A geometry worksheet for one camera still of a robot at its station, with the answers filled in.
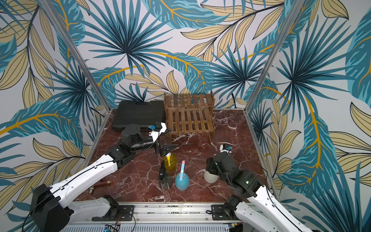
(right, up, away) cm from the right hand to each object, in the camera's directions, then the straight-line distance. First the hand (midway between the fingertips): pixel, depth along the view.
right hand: (205, 165), depth 72 cm
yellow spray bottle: (-18, 0, +5) cm, 19 cm away
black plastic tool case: (-42, +28, +36) cm, 61 cm away
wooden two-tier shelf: (-8, +27, +26) cm, 38 cm away
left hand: (-16, +13, -3) cm, 21 cm away
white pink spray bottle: (+4, -10, +9) cm, 14 cm away
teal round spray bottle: (-12, -7, -3) cm, 14 cm away
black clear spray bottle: (-21, -12, +7) cm, 25 cm away
